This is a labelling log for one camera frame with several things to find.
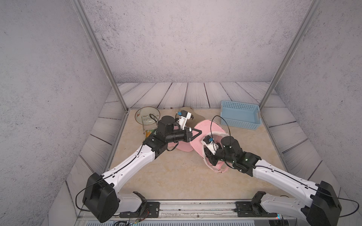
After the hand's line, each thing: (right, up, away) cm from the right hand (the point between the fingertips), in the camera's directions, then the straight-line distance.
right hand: (202, 151), depth 75 cm
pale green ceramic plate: (-36, +23, +23) cm, 49 cm away
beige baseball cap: (0, +18, +36) cm, 41 cm away
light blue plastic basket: (+35, +20, +41) cm, 58 cm away
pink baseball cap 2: (+3, +13, -5) cm, 14 cm away
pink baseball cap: (-10, +4, -8) cm, 14 cm away
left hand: (-1, +10, -7) cm, 12 cm away
